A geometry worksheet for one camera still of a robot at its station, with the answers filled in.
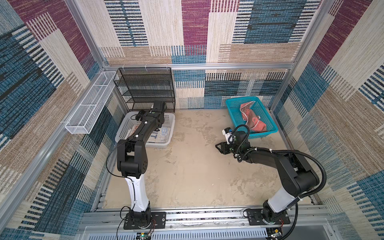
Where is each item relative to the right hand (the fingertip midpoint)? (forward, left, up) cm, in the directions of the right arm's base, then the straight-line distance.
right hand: (219, 146), depth 94 cm
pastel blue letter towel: (+10, +36, -1) cm, 38 cm away
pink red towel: (+21, -27, -1) cm, 34 cm away
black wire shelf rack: (+43, +48, +17) cm, 67 cm away
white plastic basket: (+18, +59, +3) cm, 62 cm away
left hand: (+14, +46, +14) cm, 50 cm away
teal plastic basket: (+28, -17, -5) cm, 33 cm away
